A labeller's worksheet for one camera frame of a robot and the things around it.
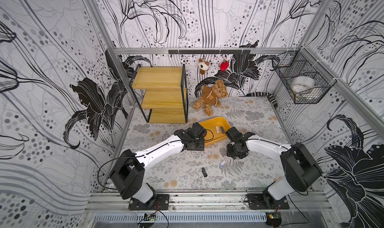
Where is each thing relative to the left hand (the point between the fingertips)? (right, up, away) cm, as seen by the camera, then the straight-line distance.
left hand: (200, 148), depth 83 cm
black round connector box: (+35, -31, -14) cm, 48 cm away
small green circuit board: (-25, -31, -12) cm, 42 cm away
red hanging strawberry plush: (+16, +51, +12) cm, 55 cm away
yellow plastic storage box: (+8, +4, +15) cm, 17 cm away
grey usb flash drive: (+16, +8, +17) cm, 25 cm away
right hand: (+20, -4, +8) cm, 22 cm away
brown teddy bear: (+9, +32, +25) cm, 41 cm away
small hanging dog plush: (+2, +50, +10) cm, 51 cm away
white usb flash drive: (+12, +9, +15) cm, 21 cm away
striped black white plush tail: (+49, +35, +35) cm, 70 cm away
